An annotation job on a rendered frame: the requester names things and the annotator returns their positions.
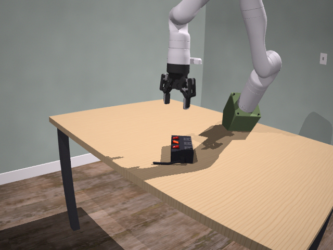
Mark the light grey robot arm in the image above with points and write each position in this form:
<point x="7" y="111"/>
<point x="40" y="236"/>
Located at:
<point x="267" y="64"/>

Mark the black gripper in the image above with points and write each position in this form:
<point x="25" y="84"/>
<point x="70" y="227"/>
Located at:
<point x="178" y="81"/>

